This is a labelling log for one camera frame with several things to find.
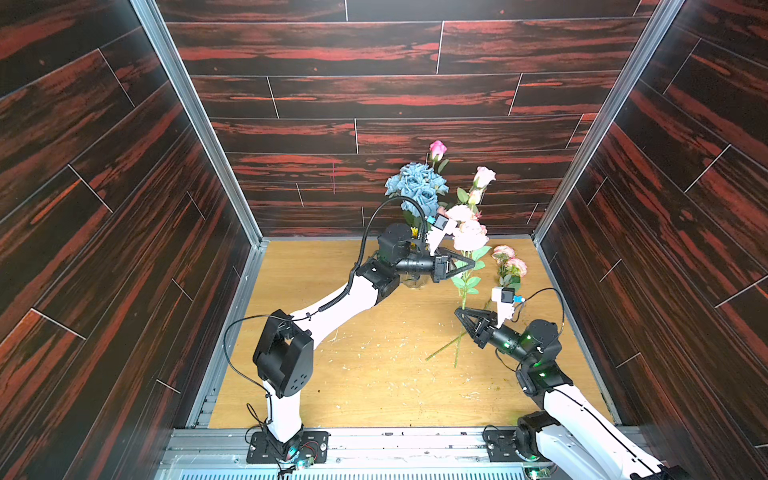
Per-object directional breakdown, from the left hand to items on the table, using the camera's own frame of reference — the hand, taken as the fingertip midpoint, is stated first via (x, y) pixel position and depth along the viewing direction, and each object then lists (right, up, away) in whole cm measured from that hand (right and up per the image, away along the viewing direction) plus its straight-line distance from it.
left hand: (473, 268), depth 67 cm
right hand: (0, -10, +8) cm, 13 cm away
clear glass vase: (-12, -4, +22) cm, 25 cm away
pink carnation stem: (-1, -4, +2) cm, 4 cm away
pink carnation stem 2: (+24, -3, +38) cm, 45 cm away
